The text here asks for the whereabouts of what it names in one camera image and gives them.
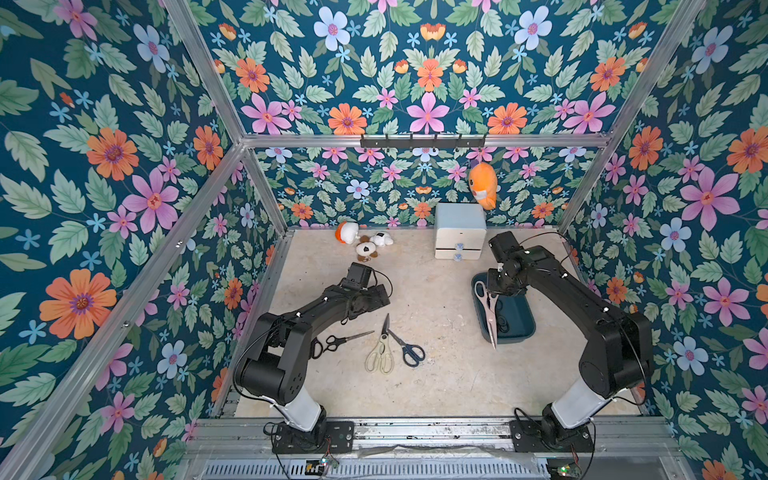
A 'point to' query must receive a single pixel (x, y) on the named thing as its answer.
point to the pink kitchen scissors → (489, 301)
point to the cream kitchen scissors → (381, 358)
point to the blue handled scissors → (412, 354)
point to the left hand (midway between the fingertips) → (380, 297)
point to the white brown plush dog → (367, 246)
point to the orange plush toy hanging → (483, 184)
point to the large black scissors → (503, 324)
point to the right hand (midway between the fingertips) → (497, 285)
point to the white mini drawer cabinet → (459, 230)
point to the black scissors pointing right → (332, 342)
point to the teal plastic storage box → (515, 314)
